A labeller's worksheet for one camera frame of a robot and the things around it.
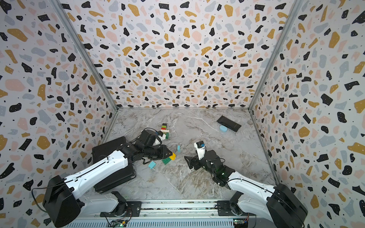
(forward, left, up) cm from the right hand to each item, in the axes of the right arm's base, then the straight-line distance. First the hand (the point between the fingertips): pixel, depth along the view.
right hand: (190, 154), depth 81 cm
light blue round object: (+29, -23, -12) cm, 39 cm away
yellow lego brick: (-3, +9, +2) cm, 10 cm away
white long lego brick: (+25, +21, -12) cm, 35 cm away
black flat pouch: (+33, -29, -12) cm, 46 cm away
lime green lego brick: (+28, +21, -11) cm, 37 cm away
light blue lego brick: (+10, +8, -10) cm, 16 cm away
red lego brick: (+27, +22, -11) cm, 36 cm away
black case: (+4, +55, -5) cm, 55 cm away
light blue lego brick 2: (-2, +24, -11) cm, 27 cm away
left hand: (-2, +9, +4) cm, 10 cm away
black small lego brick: (+30, +21, -10) cm, 38 cm away
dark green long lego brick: (+1, +16, -11) cm, 19 cm away
